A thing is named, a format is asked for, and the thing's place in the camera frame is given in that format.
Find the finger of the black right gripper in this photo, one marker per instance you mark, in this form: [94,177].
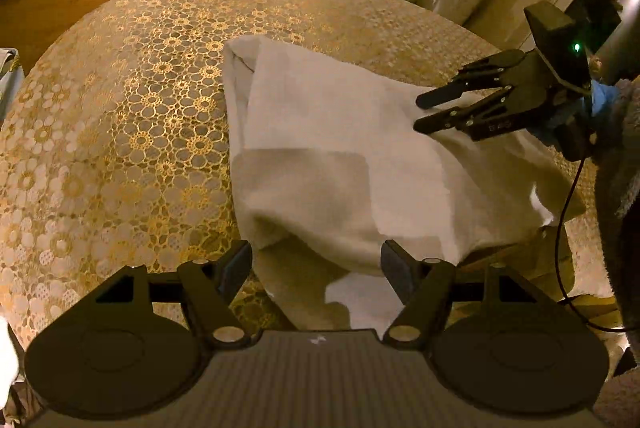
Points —
[475,76]
[486,118]

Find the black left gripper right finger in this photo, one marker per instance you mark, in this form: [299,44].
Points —
[424,289]

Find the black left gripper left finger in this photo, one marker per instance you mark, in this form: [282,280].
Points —
[208,290]

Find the white garment with brown collar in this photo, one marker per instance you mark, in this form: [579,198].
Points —
[325,166]

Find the white clothes pile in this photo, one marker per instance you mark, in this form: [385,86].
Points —
[11,361]

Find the blue gloved right hand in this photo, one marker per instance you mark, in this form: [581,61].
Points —
[603,98]

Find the lace patterned tablecloth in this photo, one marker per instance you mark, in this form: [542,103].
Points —
[116,149]

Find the blue and white garment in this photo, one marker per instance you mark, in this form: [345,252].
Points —
[11,77]

